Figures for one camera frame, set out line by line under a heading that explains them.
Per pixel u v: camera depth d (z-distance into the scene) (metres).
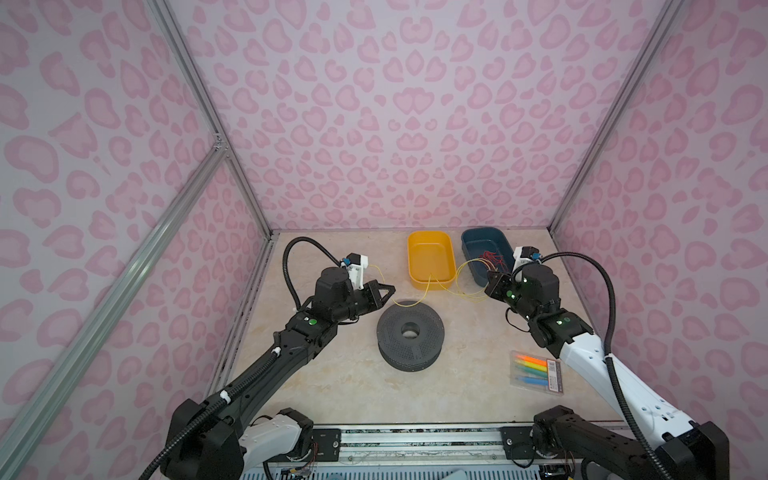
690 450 0.38
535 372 0.85
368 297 0.67
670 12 0.69
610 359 0.48
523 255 0.70
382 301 0.71
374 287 0.68
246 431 0.44
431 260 1.09
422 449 0.73
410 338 0.85
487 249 1.08
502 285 0.69
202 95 0.82
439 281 1.00
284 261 0.59
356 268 0.71
